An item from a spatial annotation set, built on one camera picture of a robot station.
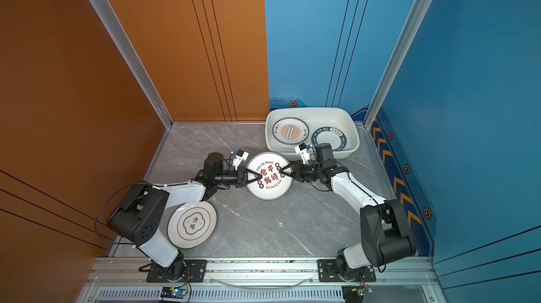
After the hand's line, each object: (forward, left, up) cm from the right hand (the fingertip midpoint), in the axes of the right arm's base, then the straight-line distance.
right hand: (281, 173), depth 82 cm
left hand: (-1, +8, -1) cm, 8 cm away
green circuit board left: (-37, +37, -16) cm, 55 cm away
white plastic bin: (+42, -19, -10) cm, 47 cm away
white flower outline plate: (-15, +36, -14) cm, 42 cm away
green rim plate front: (+32, -28, -13) cm, 44 cm away
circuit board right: (-37, -24, -17) cm, 47 cm away
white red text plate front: (-4, +4, -2) cm, 6 cm away
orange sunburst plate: (+33, -5, -11) cm, 36 cm away
